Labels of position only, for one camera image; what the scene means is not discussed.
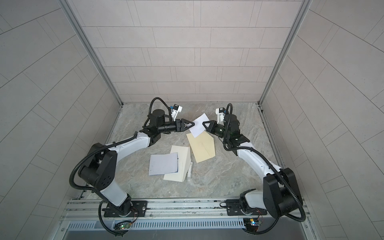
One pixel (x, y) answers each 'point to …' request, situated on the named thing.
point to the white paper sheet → (163, 163)
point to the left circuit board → (125, 226)
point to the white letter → (198, 127)
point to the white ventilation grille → (157, 224)
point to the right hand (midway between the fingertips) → (202, 124)
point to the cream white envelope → (184, 161)
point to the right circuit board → (251, 224)
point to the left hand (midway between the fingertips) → (195, 124)
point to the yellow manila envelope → (202, 146)
